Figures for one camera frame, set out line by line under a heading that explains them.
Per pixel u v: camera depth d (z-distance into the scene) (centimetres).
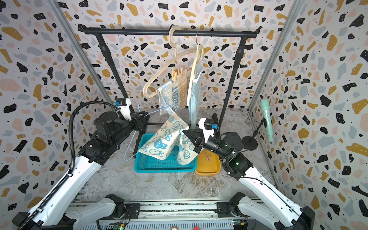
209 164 92
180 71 96
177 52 90
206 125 48
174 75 65
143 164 87
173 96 74
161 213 73
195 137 54
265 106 78
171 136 59
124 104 56
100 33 54
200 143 54
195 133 54
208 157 92
